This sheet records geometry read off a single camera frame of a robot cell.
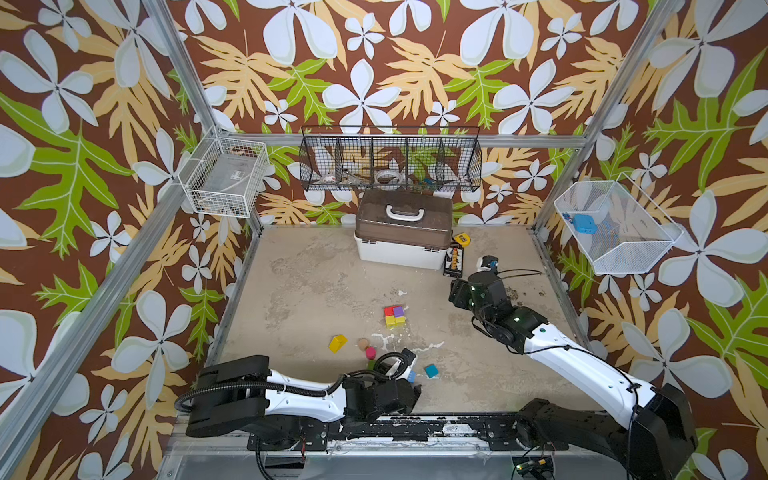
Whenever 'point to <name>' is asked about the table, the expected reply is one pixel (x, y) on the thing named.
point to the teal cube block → (431, 371)
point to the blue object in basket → (585, 224)
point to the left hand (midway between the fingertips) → (410, 378)
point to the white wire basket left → (225, 176)
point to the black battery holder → (454, 261)
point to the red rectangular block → (388, 311)
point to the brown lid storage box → (400, 229)
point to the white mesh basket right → (619, 227)
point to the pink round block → (371, 353)
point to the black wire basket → (385, 157)
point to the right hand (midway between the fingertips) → (457, 284)
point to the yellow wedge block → (337, 343)
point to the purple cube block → (398, 311)
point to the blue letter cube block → (412, 376)
